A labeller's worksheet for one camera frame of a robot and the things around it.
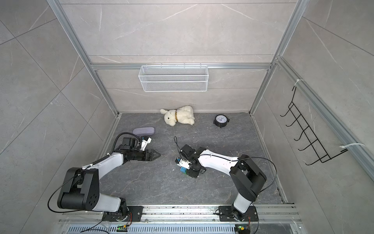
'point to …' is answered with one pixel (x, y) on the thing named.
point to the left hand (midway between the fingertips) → (156, 153)
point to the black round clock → (221, 120)
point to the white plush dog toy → (184, 115)
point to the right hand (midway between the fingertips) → (194, 170)
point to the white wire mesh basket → (174, 78)
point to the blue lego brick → (183, 169)
